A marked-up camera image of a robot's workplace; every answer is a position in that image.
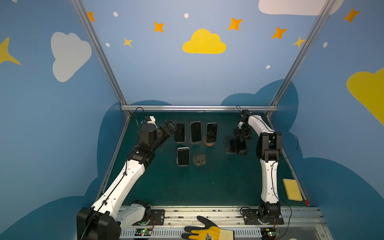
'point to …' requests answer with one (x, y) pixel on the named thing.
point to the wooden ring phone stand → (209, 144)
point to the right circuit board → (269, 233)
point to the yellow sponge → (292, 190)
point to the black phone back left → (180, 137)
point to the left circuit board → (143, 232)
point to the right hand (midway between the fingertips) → (240, 137)
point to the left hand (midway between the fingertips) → (175, 125)
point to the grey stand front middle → (199, 159)
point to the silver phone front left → (183, 156)
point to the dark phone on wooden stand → (211, 132)
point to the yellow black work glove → (209, 231)
